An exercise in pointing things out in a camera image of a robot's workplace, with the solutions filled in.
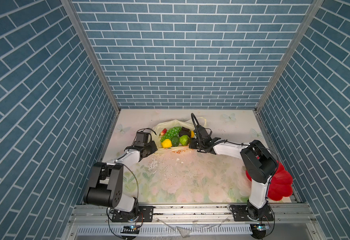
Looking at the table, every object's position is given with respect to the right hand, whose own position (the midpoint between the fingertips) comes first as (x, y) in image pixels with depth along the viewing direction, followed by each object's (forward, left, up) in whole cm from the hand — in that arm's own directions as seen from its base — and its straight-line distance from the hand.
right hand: (189, 140), depth 97 cm
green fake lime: (0, +3, +1) cm, 3 cm away
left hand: (-6, +21, +1) cm, 22 cm away
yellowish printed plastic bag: (+3, +20, +7) cm, 21 cm away
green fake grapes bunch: (+6, +13, 0) cm, 14 cm away
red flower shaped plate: (-22, -54, -7) cm, 59 cm away
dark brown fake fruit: (+8, +3, 0) cm, 8 cm away
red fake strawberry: (+6, +18, 0) cm, 19 cm away
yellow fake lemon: (-3, +14, 0) cm, 15 cm away
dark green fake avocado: (-1, +9, 0) cm, 9 cm away
